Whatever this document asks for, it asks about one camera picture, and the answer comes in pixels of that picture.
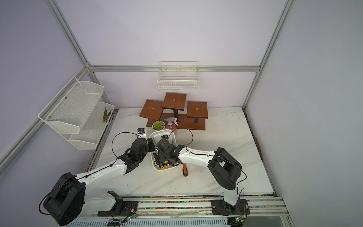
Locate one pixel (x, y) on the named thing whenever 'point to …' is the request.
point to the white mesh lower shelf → (91, 129)
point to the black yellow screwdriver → (155, 159)
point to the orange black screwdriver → (185, 170)
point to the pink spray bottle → (172, 124)
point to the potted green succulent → (158, 125)
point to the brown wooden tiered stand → (190, 115)
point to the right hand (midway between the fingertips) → (165, 155)
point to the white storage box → (170, 135)
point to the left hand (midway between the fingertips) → (151, 140)
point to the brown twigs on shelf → (106, 115)
